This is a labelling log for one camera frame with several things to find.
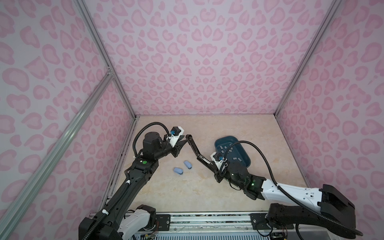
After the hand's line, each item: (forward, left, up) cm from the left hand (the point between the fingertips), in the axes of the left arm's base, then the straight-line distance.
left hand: (184, 135), depth 73 cm
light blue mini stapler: (-7, +6, -26) cm, 28 cm away
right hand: (-9, -12, -11) cm, 19 cm away
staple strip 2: (+10, -22, -27) cm, 36 cm away
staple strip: (+1, -30, -27) cm, 41 cm away
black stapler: (-6, -10, -13) cm, 17 cm away
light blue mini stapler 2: (-3, 0, -25) cm, 25 cm away
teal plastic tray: (+5, -31, -29) cm, 43 cm away
